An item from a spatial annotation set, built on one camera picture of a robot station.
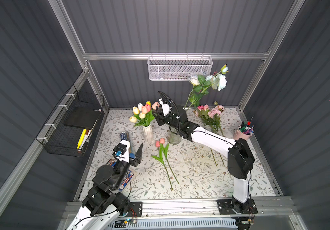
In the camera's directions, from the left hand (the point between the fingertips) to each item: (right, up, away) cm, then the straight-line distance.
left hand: (134, 143), depth 62 cm
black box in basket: (-30, +12, +13) cm, 35 cm away
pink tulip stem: (+10, -15, +29) cm, 34 cm away
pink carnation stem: (+50, +15, +46) cm, 70 cm away
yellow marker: (-29, +1, +8) cm, 30 cm away
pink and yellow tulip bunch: (+1, +13, +15) cm, 20 cm away
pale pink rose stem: (+44, +15, +48) cm, 67 cm away
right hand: (+8, +16, +17) cm, 24 cm away
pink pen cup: (+61, +1, +31) cm, 69 cm away
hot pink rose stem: (+40, +19, +46) cm, 64 cm away
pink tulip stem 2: (+7, +19, +17) cm, 26 cm away
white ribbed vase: (+2, +2, +29) cm, 29 cm away
